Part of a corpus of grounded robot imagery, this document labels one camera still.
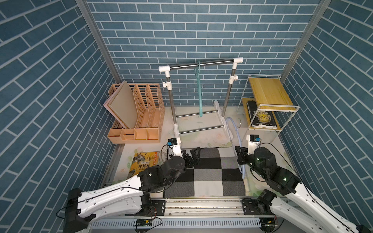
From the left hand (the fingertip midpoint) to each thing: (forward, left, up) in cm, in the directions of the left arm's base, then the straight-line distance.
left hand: (199, 152), depth 68 cm
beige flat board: (+39, +50, -9) cm, 64 cm away
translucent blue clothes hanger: (-6, -20, -3) cm, 21 cm away
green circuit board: (-25, +27, -27) cm, 45 cm away
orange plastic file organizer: (+48, +37, -23) cm, 65 cm away
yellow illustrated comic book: (+6, +34, -24) cm, 42 cm away
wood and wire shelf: (+23, -36, +10) cm, 44 cm away
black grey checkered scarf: (-2, -13, -23) cm, 26 cm away
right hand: (+4, -20, -2) cm, 20 cm away
